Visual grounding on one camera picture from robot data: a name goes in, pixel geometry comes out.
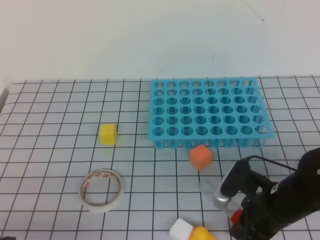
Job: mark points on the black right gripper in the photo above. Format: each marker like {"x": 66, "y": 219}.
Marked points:
{"x": 279, "y": 204}

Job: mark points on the yellow cube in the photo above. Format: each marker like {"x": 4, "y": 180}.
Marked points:
{"x": 108, "y": 134}

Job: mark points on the blue test tube rack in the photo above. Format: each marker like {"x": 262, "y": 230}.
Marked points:
{"x": 214, "y": 112}

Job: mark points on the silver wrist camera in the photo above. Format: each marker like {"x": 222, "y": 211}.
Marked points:
{"x": 220, "y": 200}

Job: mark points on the orange cube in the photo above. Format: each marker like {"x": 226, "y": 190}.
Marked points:
{"x": 200, "y": 157}

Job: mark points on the white tape roll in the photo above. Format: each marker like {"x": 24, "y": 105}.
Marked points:
{"x": 97, "y": 182}

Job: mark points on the white cube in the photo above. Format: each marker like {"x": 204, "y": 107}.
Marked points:
{"x": 181, "y": 230}

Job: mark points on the red-capped clear tube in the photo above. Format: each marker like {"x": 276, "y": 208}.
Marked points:
{"x": 208, "y": 189}

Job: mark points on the white grid-pattern cloth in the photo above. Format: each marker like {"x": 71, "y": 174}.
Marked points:
{"x": 49, "y": 141}

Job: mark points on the yellow rubber duck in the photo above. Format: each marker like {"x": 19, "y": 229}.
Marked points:
{"x": 201, "y": 233}

